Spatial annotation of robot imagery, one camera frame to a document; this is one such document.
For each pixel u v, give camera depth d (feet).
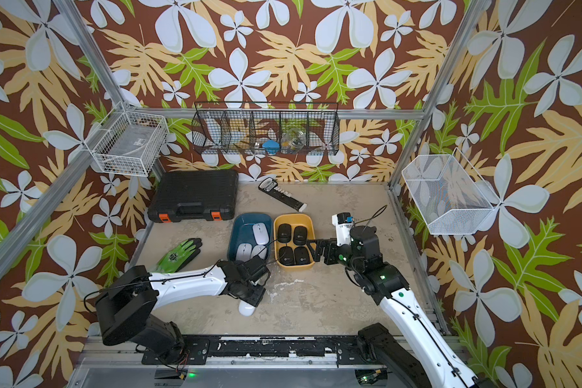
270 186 3.89
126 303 1.50
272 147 3.06
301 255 3.05
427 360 1.37
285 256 3.07
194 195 3.42
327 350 2.46
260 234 3.24
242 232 3.35
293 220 3.26
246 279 2.16
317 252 2.11
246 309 2.68
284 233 3.23
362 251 1.80
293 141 3.17
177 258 3.05
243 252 3.07
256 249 3.13
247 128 3.24
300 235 3.23
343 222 2.10
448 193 2.65
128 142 2.82
